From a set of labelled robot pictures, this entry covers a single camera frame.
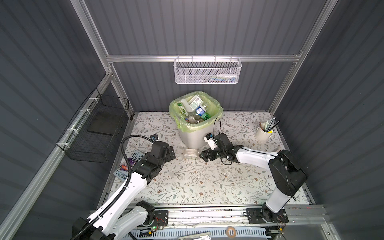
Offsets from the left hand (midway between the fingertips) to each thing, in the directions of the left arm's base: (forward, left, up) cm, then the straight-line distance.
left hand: (164, 151), depth 79 cm
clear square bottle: (+8, -15, -18) cm, 25 cm away
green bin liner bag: (+21, -30, +10) cm, 37 cm away
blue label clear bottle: (+22, -21, +8) cm, 32 cm away
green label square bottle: (+27, -18, +10) cm, 34 cm away
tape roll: (-35, -30, -17) cm, 50 cm away
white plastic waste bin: (+8, -17, -3) cm, 20 cm away
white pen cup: (+13, -62, -8) cm, 64 cm away
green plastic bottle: (+22, -25, +3) cm, 34 cm away
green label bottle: (+21, -11, +11) cm, 26 cm away
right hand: (+3, -24, -11) cm, 26 cm away
